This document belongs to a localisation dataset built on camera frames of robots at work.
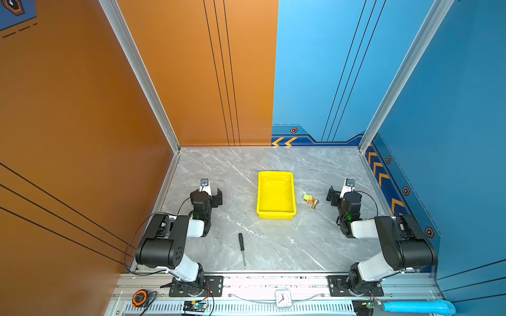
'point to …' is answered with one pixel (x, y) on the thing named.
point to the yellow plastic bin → (276, 195)
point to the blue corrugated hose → (437, 307)
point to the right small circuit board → (365, 307)
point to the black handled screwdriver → (242, 247)
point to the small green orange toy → (309, 199)
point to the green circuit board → (195, 305)
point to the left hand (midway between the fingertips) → (208, 187)
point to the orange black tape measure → (139, 297)
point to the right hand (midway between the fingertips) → (342, 188)
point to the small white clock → (283, 299)
